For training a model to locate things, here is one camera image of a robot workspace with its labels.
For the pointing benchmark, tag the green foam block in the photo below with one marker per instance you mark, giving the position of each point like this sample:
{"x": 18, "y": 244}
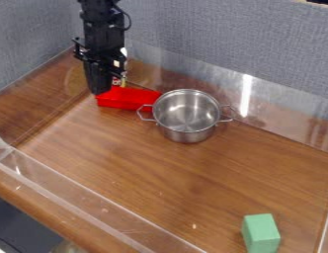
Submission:
{"x": 260, "y": 233}

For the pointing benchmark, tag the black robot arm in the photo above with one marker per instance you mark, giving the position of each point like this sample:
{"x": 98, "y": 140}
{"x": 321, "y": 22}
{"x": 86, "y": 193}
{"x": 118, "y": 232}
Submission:
{"x": 101, "y": 11}

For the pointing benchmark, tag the small steel pot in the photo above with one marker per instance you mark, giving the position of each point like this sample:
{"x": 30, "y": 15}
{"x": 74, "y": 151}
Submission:
{"x": 186, "y": 114}

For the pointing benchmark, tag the clear acrylic table barrier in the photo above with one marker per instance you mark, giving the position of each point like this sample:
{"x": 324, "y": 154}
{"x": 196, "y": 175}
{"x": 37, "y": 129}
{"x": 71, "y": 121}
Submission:
{"x": 97, "y": 175}

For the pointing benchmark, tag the red rectangular block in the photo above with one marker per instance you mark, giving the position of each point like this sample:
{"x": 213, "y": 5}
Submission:
{"x": 126, "y": 98}

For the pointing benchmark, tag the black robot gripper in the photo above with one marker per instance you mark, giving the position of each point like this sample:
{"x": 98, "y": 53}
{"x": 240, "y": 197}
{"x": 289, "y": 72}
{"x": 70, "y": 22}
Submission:
{"x": 97, "y": 49}

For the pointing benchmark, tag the yellow play-doh can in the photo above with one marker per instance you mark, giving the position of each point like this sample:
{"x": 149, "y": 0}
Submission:
{"x": 121, "y": 65}

